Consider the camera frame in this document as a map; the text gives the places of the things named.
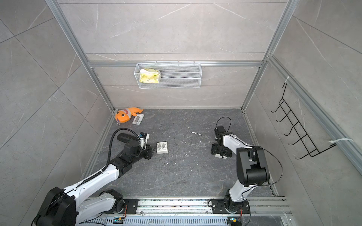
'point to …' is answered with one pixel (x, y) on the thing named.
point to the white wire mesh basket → (168, 76)
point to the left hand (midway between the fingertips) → (154, 144)
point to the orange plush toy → (123, 116)
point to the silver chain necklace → (197, 144)
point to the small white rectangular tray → (138, 119)
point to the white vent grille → (152, 221)
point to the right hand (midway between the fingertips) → (221, 153)
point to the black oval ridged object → (125, 138)
